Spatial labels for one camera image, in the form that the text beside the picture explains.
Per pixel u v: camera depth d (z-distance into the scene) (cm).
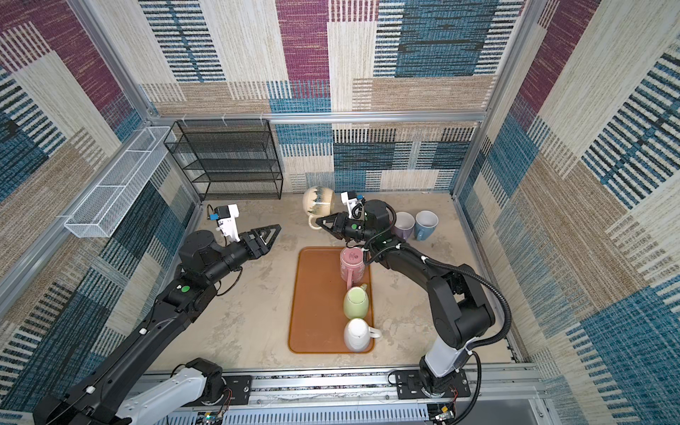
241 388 74
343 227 73
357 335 73
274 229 67
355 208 77
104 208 71
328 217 78
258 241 62
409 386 73
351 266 86
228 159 109
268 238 66
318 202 77
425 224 97
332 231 75
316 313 86
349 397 73
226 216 62
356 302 79
